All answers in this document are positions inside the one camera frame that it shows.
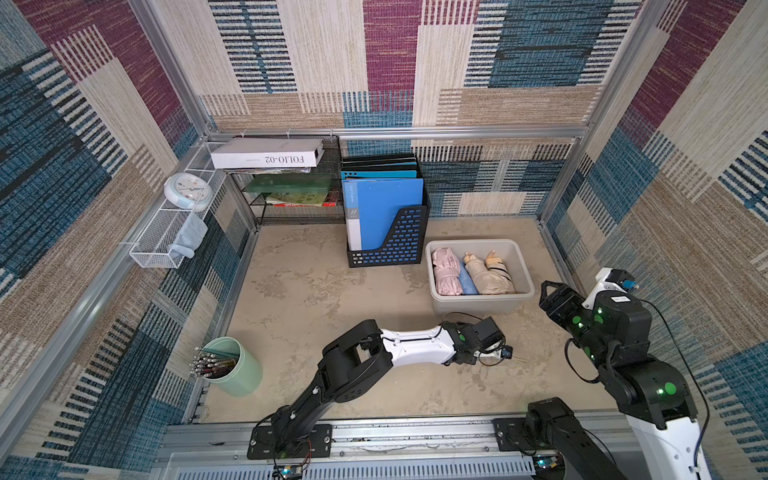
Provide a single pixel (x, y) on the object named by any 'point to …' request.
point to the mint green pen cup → (235, 369)
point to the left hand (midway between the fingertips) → (468, 332)
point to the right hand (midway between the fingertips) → (553, 286)
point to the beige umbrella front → (475, 267)
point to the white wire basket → (166, 240)
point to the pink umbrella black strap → (447, 272)
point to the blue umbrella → (467, 285)
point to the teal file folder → (377, 174)
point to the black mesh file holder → (408, 241)
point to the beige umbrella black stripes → (497, 278)
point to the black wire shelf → (297, 196)
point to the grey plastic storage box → (516, 255)
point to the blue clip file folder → (371, 206)
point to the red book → (323, 204)
